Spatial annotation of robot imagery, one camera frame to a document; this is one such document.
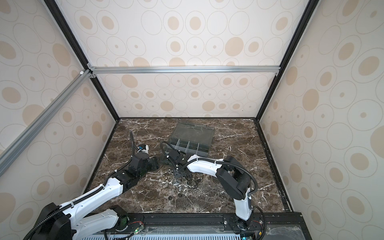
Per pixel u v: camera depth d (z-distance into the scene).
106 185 0.53
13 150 0.52
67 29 0.74
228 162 0.51
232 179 0.48
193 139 1.07
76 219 0.43
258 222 0.73
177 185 0.85
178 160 0.69
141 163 0.63
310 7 0.68
